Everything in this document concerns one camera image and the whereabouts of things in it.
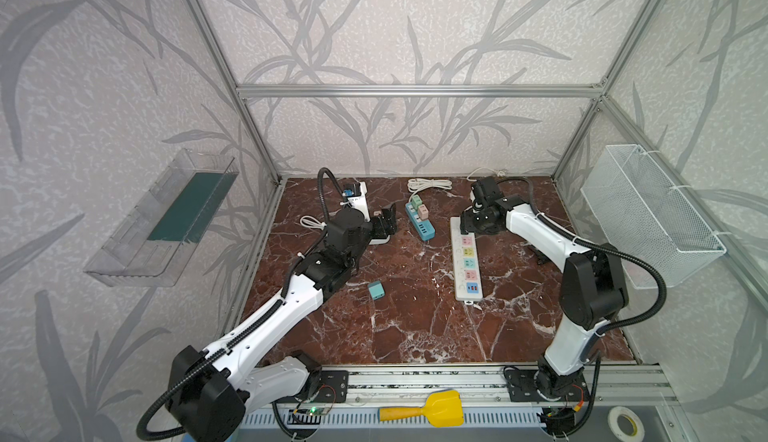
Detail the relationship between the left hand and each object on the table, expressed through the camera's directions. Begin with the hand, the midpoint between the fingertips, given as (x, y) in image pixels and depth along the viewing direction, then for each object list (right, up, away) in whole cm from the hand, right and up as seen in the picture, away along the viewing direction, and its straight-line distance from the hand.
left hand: (386, 197), depth 74 cm
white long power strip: (+24, -22, +18) cm, 37 cm away
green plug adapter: (+9, -1, +30) cm, 32 cm away
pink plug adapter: (+11, -5, +27) cm, 30 cm away
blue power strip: (+11, -11, +28) cm, 32 cm away
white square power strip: (-4, -3, -9) cm, 11 cm away
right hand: (+26, -6, +20) cm, 33 cm away
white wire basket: (+58, -3, -7) cm, 58 cm away
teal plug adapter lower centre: (-4, -28, +14) cm, 32 cm away
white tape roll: (+53, -54, -6) cm, 76 cm away
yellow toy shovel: (+14, -50, -5) cm, 52 cm away
